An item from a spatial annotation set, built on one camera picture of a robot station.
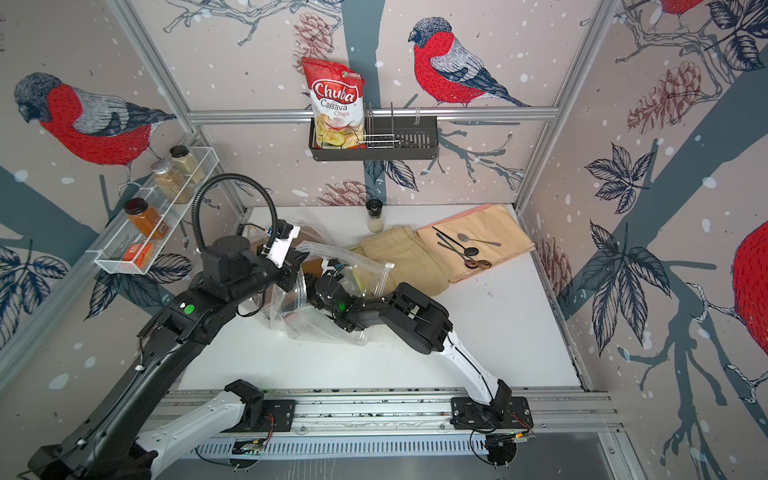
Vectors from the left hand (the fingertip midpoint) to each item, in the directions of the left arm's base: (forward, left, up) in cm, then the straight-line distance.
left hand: (310, 244), depth 67 cm
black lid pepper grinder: (+33, -12, -29) cm, 46 cm away
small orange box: (-3, +37, +1) cm, 37 cm away
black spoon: (+23, -47, -34) cm, 62 cm away
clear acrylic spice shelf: (+3, +44, +1) cm, 45 cm away
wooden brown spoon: (+16, -50, -32) cm, 61 cm away
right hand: (+4, +13, -25) cm, 28 cm away
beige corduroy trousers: (+13, -25, -26) cm, 39 cm away
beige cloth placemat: (+28, -50, -34) cm, 66 cm away
